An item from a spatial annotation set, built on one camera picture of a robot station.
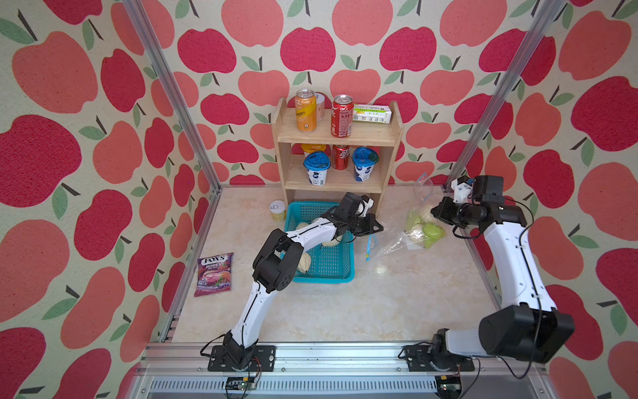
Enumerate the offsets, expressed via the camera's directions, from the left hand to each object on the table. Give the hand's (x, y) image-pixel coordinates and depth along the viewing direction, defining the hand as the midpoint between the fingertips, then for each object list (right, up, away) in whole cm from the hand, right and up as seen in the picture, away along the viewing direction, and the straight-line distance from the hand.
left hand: (387, 234), depth 88 cm
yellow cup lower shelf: (-28, +32, +4) cm, 43 cm away
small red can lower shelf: (-17, +29, +4) cm, 34 cm away
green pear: (+11, +1, -11) cm, 16 cm away
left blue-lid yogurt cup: (-26, +25, -1) cm, 36 cm away
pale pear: (-30, -11, +1) cm, 32 cm away
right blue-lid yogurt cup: (-9, +27, -1) cm, 28 cm away
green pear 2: (+7, +6, -6) cm, 11 cm away
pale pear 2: (-20, -5, +8) cm, 22 cm away
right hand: (+13, +7, -10) cm, 18 cm away
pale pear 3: (+6, +1, -10) cm, 12 cm away
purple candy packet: (-63, -15, +1) cm, 65 cm away
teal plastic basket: (-21, -13, +7) cm, 25 cm away
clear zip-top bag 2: (+8, +3, -9) cm, 13 cm away
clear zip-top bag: (+22, +19, +22) cm, 37 cm away
